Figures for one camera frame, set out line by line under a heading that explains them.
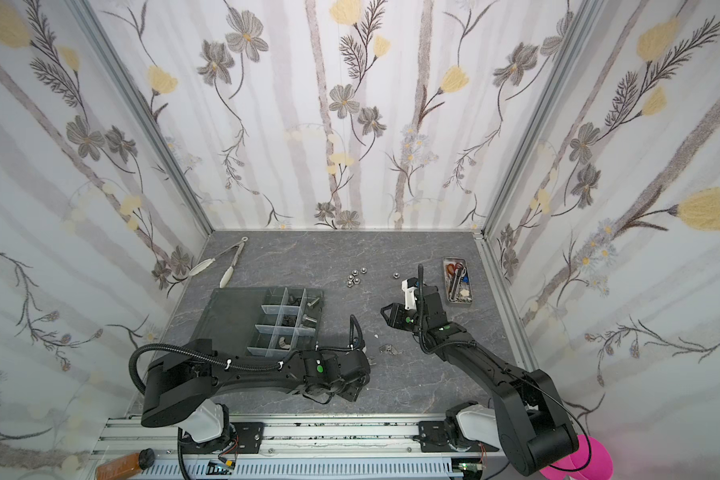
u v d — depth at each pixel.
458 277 1.04
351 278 1.05
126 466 0.66
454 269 1.08
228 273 1.05
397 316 0.76
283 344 0.89
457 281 1.04
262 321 0.94
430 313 0.67
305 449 0.73
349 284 1.04
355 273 1.07
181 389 0.43
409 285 0.81
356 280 1.04
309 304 0.97
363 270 1.08
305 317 0.94
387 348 0.90
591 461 0.39
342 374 0.62
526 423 0.42
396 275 1.07
